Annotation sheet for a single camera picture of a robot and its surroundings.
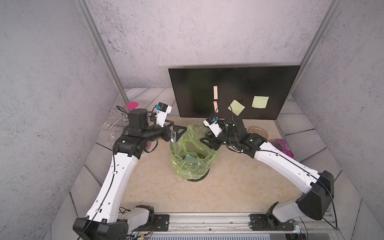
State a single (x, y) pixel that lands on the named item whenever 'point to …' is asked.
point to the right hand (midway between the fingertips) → (204, 137)
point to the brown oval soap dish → (255, 129)
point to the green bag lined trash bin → (189, 143)
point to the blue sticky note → (189, 158)
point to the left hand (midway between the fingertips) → (180, 126)
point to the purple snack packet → (282, 146)
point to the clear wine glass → (105, 125)
